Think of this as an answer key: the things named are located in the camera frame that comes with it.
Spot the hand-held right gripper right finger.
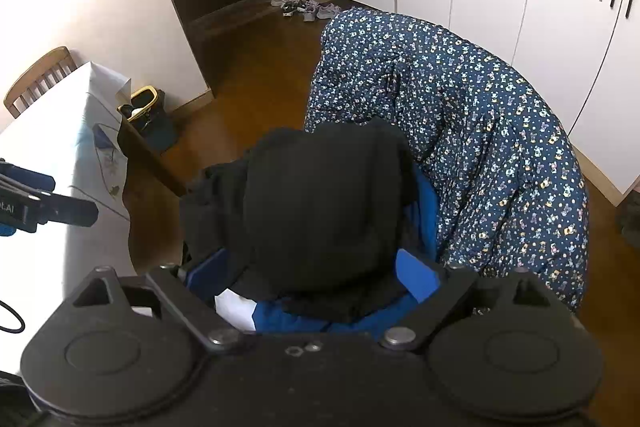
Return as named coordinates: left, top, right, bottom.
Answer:
left=382, top=251, right=557, bottom=351

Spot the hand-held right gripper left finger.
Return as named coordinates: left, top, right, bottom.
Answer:
left=72, top=249, right=243, bottom=353

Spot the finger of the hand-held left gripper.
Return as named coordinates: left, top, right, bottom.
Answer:
left=42, top=192, right=100, bottom=228

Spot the black sweater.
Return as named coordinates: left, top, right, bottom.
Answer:
left=179, top=119, right=422, bottom=324

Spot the white cloth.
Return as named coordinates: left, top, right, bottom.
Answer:
left=215, top=289, right=256, bottom=333

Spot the white marble-print table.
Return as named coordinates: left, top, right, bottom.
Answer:
left=0, top=62, right=133, bottom=378

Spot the blue jacket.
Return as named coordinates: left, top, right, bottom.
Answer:
left=250, top=164, right=443, bottom=339

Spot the dark brown table leg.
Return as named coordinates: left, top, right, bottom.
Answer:
left=119, top=114, right=188, bottom=198

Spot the black bin with yellow rim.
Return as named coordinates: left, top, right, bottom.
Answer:
left=117, top=86, right=180, bottom=152

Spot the navy floral quilted coat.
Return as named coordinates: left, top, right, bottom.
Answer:
left=304, top=7, right=590, bottom=314

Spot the wooden chair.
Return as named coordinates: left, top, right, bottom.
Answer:
left=4, top=46, right=78, bottom=118

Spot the dark cloth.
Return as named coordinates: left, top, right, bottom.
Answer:
left=616, top=192, right=640, bottom=250

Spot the white cabinet with stickers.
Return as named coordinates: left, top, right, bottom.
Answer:
left=392, top=0, right=640, bottom=208

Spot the black cable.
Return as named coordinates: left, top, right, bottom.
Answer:
left=0, top=301, right=26, bottom=334

